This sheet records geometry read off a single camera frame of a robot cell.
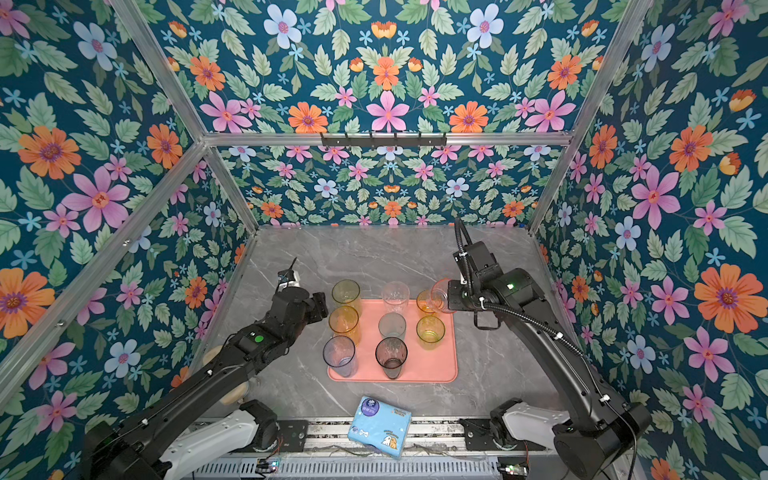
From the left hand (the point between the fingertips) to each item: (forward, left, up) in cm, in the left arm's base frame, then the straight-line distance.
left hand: (319, 291), depth 79 cm
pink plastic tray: (-15, -23, -5) cm, 28 cm away
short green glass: (-6, -30, -17) cm, 35 cm away
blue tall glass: (-14, -5, -9) cm, 17 cm away
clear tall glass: (+5, -20, -14) cm, 25 cm away
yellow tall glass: (-5, -6, -8) cm, 11 cm away
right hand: (-6, -35, +5) cm, 36 cm away
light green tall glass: (+3, -6, -6) cm, 9 cm away
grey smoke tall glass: (-17, -19, -4) cm, 25 cm away
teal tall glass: (-6, -19, -11) cm, 23 cm away
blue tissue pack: (-31, -16, -13) cm, 37 cm away
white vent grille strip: (-38, -8, -19) cm, 44 cm away
